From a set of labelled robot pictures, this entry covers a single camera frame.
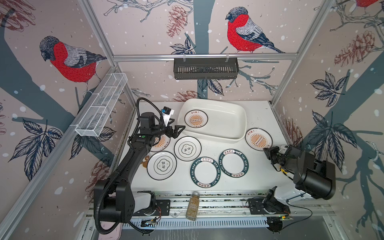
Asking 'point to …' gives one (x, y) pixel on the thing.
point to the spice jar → (192, 210)
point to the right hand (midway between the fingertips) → (265, 149)
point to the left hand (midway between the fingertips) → (178, 123)
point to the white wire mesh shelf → (102, 103)
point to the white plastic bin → (222, 121)
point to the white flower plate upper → (187, 148)
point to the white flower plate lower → (161, 165)
